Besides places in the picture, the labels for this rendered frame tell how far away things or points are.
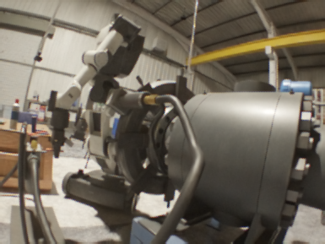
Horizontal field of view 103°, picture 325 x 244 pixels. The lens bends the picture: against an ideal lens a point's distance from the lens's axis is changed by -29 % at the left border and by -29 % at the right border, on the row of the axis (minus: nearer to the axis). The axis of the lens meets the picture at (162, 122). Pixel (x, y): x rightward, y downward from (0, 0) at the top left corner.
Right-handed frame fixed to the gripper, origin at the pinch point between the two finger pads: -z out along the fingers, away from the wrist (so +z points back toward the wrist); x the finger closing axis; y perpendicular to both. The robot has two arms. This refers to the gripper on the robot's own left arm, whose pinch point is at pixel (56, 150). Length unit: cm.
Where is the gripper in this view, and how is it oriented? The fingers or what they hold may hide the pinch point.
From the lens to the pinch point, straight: 86.9
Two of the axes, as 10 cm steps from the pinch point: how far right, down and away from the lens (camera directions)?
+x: 6.6, 0.7, -7.5
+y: 7.3, 1.5, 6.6
